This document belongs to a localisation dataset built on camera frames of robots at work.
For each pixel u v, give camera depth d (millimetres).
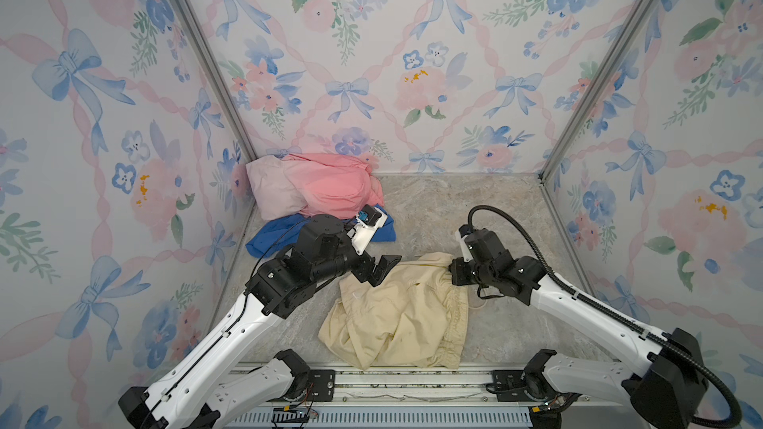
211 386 404
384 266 565
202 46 819
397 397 732
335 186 1008
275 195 1036
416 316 732
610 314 454
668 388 382
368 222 533
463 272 703
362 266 561
